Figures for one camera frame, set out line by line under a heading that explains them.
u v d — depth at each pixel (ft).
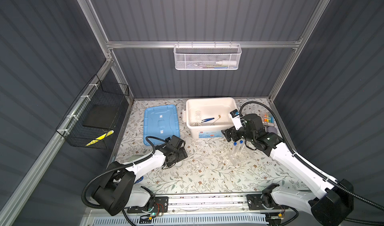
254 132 1.89
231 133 2.26
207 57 3.65
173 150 2.26
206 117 3.56
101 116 2.42
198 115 3.44
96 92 2.55
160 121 3.55
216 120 3.51
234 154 2.99
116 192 1.38
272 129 3.33
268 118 3.53
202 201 2.48
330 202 1.23
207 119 3.53
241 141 2.60
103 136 2.28
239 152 2.99
